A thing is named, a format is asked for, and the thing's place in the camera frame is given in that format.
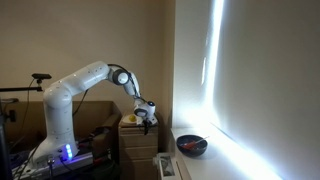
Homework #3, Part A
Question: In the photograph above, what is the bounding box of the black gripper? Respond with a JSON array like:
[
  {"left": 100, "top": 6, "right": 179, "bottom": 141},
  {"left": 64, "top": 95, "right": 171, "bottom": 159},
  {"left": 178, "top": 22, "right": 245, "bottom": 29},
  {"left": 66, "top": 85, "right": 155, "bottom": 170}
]
[{"left": 141, "top": 115, "right": 152, "bottom": 136}]

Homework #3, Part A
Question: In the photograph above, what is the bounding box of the white round plate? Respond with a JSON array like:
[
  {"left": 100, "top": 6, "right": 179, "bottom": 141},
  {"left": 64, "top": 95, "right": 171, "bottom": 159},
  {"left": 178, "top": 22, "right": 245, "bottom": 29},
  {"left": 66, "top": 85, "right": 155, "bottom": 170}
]
[{"left": 121, "top": 114, "right": 140, "bottom": 127}]

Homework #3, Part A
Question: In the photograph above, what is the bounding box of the wooden nightstand with drawers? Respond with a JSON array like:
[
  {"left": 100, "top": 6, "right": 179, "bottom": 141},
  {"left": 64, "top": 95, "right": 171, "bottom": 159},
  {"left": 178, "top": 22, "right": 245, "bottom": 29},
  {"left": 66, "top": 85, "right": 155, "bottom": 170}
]
[{"left": 118, "top": 114, "right": 160, "bottom": 180}]

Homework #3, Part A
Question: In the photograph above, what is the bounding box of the white plastic crate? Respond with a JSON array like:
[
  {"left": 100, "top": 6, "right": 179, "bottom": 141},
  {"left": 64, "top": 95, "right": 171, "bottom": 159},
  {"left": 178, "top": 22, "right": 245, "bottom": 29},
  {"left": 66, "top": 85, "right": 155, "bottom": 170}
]
[{"left": 152, "top": 152, "right": 184, "bottom": 180}]

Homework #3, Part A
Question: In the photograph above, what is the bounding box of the dark blue bowl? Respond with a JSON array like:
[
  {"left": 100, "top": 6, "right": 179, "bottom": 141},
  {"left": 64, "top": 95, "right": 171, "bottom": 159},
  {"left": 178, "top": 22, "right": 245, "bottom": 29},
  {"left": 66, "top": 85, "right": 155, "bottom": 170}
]
[{"left": 175, "top": 134, "right": 209, "bottom": 158}]

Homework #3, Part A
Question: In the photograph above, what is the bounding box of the white window blind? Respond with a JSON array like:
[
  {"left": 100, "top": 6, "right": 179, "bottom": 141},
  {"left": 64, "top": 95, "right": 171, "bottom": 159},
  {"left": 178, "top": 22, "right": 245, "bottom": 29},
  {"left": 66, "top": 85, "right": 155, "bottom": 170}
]
[{"left": 211, "top": 0, "right": 320, "bottom": 180}]

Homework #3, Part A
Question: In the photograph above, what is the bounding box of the black boom rod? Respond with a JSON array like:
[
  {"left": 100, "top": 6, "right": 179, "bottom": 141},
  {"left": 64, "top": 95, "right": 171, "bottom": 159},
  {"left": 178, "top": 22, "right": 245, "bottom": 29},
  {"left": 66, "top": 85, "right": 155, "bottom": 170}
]
[{"left": 0, "top": 85, "right": 44, "bottom": 93}]

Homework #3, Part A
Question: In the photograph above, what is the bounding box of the red handled tool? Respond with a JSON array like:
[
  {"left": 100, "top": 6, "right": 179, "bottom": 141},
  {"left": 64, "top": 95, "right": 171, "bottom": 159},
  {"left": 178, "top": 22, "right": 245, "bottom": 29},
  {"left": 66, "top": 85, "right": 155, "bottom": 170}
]
[{"left": 181, "top": 135, "right": 211, "bottom": 150}]

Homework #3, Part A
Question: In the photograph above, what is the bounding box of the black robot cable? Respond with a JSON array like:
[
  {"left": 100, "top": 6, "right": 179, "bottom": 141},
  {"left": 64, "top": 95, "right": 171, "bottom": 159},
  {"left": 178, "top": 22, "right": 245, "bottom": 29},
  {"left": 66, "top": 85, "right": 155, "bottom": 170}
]
[{"left": 71, "top": 89, "right": 90, "bottom": 118}]

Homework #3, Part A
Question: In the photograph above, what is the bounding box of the aluminium mounting rail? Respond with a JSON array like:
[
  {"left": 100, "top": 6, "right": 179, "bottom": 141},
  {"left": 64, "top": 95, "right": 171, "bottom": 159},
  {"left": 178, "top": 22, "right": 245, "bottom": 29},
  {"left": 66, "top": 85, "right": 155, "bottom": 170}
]
[{"left": 18, "top": 152, "right": 95, "bottom": 179}]

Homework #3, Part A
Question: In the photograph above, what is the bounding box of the black camera on boom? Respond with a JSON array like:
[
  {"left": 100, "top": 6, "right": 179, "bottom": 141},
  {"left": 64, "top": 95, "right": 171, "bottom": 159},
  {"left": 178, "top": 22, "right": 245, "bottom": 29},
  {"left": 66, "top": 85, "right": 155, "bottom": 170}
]
[{"left": 31, "top": 72, "right": 53, "bottom": 85}]

